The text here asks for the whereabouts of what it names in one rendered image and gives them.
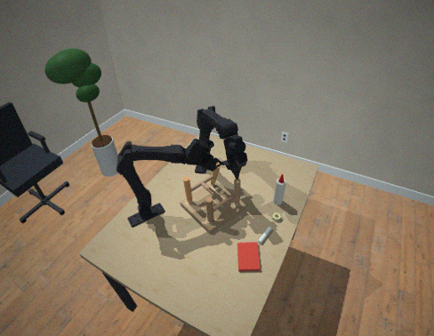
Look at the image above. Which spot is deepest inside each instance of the white glue bottle with red cap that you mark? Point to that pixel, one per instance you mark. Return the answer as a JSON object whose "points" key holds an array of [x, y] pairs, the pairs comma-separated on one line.
{"points": [[279, 190]]}

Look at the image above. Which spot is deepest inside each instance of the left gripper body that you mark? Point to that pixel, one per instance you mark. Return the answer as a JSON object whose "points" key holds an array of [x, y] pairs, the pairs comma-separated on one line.
{"points": [[229, 166]]}

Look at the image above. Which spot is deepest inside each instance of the red flat rectangular block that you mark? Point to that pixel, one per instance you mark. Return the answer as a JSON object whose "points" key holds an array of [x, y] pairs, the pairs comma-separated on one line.
{"points": [[248, 257]]}

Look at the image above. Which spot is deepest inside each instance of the wooden stool legs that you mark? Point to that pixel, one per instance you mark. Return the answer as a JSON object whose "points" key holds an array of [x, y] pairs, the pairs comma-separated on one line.
{"points": [[209, 201]]}

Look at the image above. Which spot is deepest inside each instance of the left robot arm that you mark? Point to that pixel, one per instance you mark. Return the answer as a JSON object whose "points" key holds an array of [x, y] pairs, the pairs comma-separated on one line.
{"points": [[227, 130]]}

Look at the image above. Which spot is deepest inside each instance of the pale yellow roll of tape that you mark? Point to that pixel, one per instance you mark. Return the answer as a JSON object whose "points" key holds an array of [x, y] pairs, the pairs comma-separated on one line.
{"points": [[276, 215]]}

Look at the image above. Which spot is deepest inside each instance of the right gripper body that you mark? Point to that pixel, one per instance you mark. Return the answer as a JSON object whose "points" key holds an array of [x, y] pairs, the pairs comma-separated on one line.
{"points": [[210, 165]]}

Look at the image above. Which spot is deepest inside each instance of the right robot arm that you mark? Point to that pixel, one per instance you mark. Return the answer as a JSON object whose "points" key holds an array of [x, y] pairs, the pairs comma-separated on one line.
{"points": [[175, 154]]}

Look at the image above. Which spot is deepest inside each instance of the light grey cylinder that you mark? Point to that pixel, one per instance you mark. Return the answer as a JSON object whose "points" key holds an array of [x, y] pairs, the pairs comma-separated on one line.
{"points": [[264, 235]]}

